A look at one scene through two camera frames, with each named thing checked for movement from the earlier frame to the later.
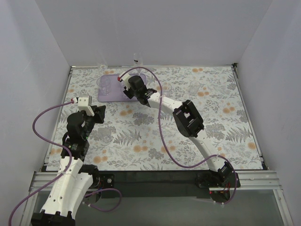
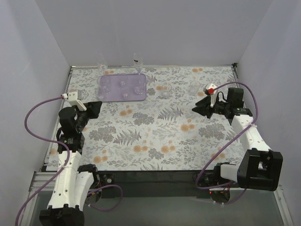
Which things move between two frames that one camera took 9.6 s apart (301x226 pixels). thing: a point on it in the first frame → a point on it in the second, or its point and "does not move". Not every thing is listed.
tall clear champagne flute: x=138 y=58 does not move
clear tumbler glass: x=106 y=134 → x=104 y=90
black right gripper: x=128 y=93 → x=212 y=109
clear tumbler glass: x=194 y=86 does not move
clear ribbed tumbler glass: x=104 y=83 does not move
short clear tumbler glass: x=167 y=88 does not move
